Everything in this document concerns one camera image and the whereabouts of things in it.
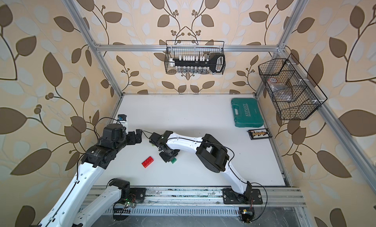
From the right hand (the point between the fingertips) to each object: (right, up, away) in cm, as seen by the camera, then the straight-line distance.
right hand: (170, 157), depth 88 cm
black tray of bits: (+59, +13, +8) cm, 61 cm away
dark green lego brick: (+2, -1, -4) cm, 5 cm away
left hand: (-18, +19, -13) cm, 29 cm away
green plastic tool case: (+52, +27, +14) cm, 60 cm away
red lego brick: (-13, -2, -3) cm, 14 cm away
